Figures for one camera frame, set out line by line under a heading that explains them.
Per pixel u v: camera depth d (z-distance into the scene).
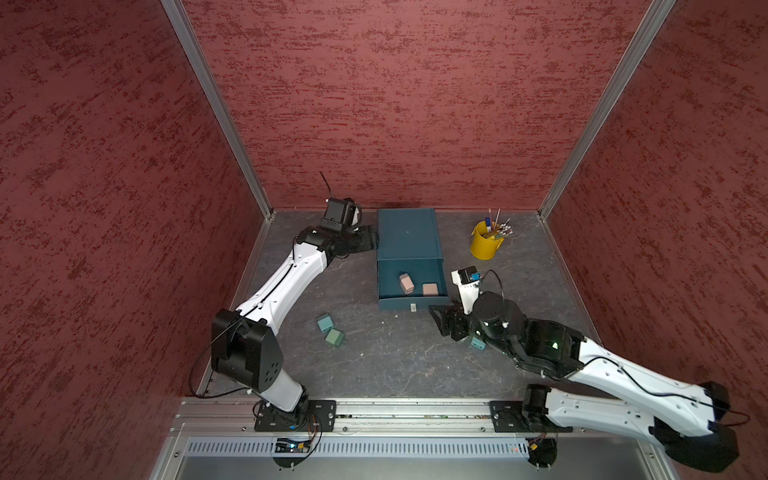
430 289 0.79
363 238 0.74
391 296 0.78
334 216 0.63
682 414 0.40
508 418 0.74
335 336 0.85
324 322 0.89
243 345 0.43
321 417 0.74
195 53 0.77
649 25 0.73
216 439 0.71
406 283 0.79
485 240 1.00
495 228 1.03
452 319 0.58
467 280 0.57
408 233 0.85
